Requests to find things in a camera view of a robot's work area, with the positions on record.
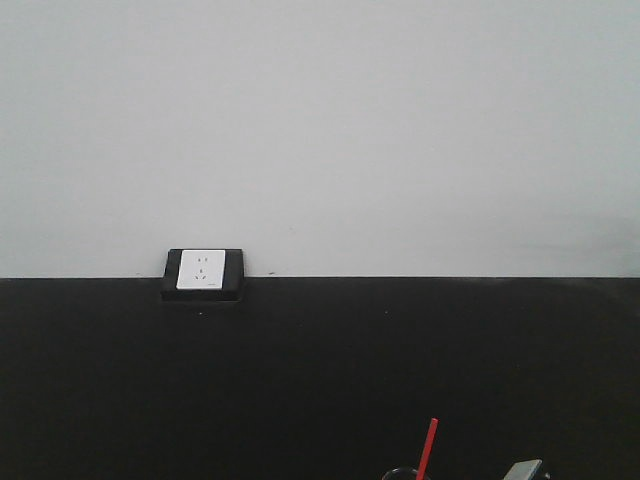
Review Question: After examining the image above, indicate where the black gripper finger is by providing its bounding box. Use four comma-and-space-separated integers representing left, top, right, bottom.
502, 458, 552, 480

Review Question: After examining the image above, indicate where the red plastic spoon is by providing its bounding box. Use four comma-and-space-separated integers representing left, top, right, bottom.
415, 417, 440, 480

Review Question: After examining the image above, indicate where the black box white power socket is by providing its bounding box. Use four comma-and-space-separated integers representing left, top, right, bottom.
160, 248, 247, 303

